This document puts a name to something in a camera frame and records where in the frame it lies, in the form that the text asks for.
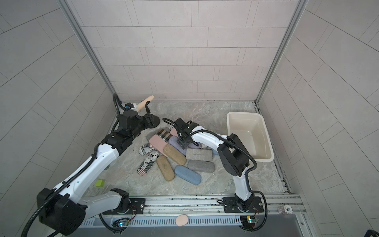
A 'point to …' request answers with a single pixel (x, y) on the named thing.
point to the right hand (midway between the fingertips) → (187, 139)
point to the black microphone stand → (147, 108)
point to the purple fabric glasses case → (192, 145)
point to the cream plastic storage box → (252, 130)
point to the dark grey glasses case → (201, 166)
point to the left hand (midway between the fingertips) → (152, 114)
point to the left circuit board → (120, 223)
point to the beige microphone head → (141, 105)
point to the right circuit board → (249, 221)
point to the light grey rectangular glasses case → (197, 154)
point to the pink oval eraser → (181, 220)
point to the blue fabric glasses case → (187, 175)
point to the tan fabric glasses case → (174, 154)
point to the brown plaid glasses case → (165, 135)
